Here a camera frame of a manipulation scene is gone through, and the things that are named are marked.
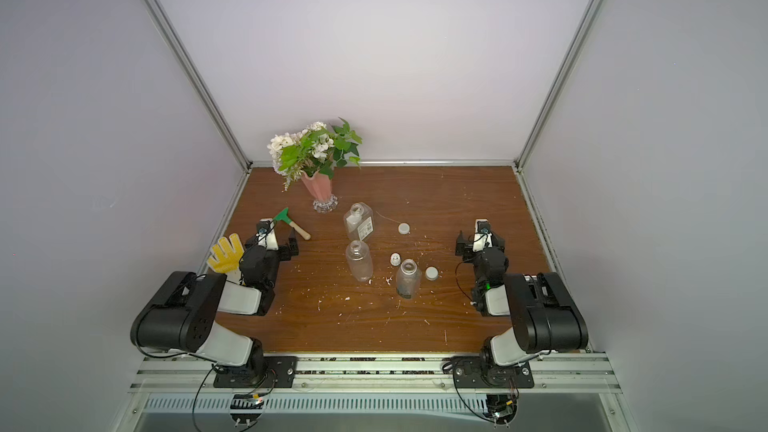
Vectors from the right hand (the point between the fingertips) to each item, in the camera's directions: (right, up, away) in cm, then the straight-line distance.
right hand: (482, 227), depth 89 cm
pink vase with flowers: (-51, +22, -4) cm, 56 cm away
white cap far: (-24, -2, +11) cm, 26 cm away
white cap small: (-27, -10, +3) cm, 29 cm away
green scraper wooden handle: (-66, +2, +13) cm, 67 cm away
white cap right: (-16, -14, 0) cm, 21 cm away
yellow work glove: (-82, -11, +5) cm, 83 cm away
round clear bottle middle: (-37, -8, -9) cm, 38 cm away
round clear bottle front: (-23, -15, -2) cm, 28 cm away
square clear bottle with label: (-38, +2, +3) cm, 38 cm away
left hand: (-63, 0, +1) cm, 63 cm away
